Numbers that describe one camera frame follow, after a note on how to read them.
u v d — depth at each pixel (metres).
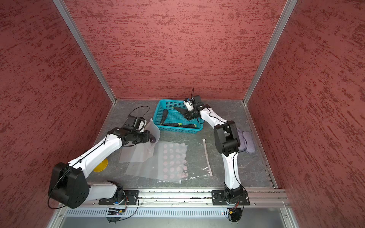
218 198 0.74
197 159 0.90
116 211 0.72
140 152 0.90
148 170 0.83
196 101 0.81
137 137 0.70
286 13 0.74
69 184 0.40
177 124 1.03
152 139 0.85
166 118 1.07
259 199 0.76
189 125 1.02
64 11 0.73
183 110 1.01
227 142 0.57
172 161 0.88
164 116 1.07
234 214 0.71
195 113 0.76
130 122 0.67
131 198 0.74
